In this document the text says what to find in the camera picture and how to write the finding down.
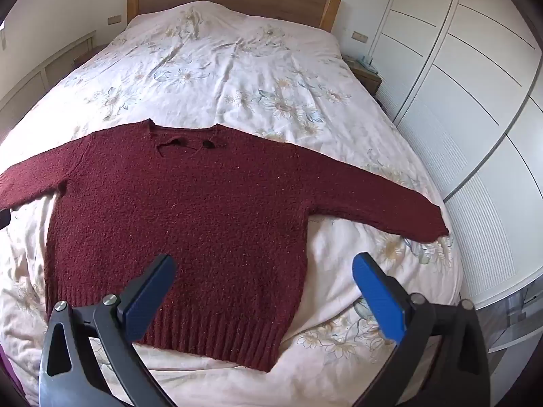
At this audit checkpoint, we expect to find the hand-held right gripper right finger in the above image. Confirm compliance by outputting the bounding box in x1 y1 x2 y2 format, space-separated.
352 252 491 407

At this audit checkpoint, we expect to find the dark wooden nightstand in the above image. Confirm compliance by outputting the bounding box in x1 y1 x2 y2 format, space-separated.
73 46 106 67

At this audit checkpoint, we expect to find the purple cloth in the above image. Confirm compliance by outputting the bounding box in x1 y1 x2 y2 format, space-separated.
0 343 26 407

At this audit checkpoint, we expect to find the dark red knit sweater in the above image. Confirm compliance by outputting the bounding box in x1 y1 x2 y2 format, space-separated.
0 120 450 373

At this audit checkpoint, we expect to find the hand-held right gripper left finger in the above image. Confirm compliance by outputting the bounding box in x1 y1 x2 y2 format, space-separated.
39 254 177 407

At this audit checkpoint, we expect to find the white wardrobe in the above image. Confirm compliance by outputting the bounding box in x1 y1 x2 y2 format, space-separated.
367 0 543 311

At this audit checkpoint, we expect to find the white floral duvet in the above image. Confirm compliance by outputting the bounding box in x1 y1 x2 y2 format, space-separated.
0 1 464 407

